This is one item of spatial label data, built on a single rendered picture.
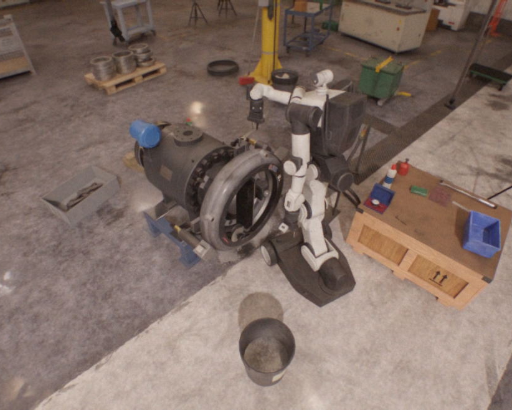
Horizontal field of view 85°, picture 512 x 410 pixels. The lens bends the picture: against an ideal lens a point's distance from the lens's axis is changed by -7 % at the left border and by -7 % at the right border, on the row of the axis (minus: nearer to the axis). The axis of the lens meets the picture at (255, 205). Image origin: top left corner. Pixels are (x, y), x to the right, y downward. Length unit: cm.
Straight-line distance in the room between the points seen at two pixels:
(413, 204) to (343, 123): 121
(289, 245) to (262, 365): 89
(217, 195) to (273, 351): 102
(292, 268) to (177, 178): 105
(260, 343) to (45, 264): 192
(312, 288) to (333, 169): 91
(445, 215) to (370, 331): 102
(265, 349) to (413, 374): 97
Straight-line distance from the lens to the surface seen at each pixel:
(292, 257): 232
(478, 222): 262
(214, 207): 177
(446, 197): 273
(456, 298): 258
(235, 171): 177
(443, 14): 1089
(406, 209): 248
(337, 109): 153
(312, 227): 212
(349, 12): 830
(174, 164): 214
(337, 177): 166
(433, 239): 236
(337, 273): 208
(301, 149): 152
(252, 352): 202
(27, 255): 320
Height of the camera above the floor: 205
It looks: 45 degrees down
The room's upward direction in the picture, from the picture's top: straight up
